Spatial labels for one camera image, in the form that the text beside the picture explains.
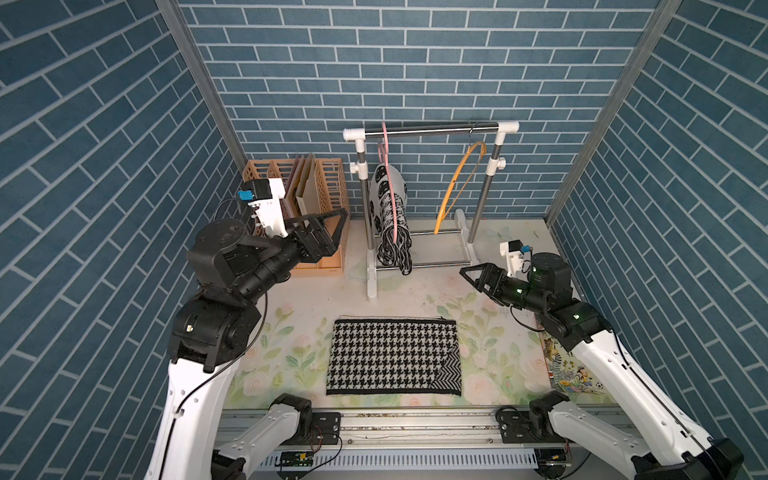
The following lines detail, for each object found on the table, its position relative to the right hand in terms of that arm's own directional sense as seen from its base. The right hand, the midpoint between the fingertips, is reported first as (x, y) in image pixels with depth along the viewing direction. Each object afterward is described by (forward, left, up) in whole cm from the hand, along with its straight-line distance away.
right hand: (471, 277), depth 71 cm
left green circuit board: (-36, +40, -30) cm, 62 cm away
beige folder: (+32, +50, -7) cm, 60 cm away
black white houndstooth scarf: (-11, +18, -26) cm, 33 cm away
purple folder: (+22, +51, +1) cm, 56 cm away
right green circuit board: (-32, -22, -29) cm, 48 cm away
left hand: (-5, +27, +22) cm, 35 cm away
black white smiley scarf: (+15, +21, +4) cm, 26 cm away
